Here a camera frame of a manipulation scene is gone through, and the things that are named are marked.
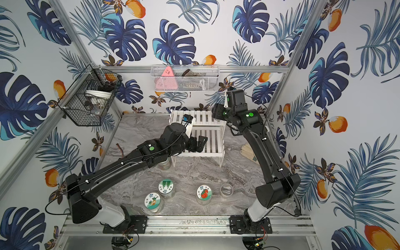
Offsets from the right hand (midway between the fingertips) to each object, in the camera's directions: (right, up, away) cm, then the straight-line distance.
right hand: (218, 109), depth 76 cm
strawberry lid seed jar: (-7, -42, 0) cm, 43 cm away
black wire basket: (-76, +7, +14) cm, 77 cm away
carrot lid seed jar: (-31, -45, -3) cm, 55 cm away
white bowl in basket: (-61, +8, +4) cm, 62 cm away
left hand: (-9, -12, -6) cm, 16 cm away
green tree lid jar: (-26, -40, +2) cm, 48 cm away
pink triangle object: (-29, +18, +14) cm, 37 cm away
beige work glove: (+21, -24, +24) cm, 40 cm away
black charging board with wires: (-66, -19, +30) cm, 75 cm away
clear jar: (+5, -42, +4) cm, 42 cm away
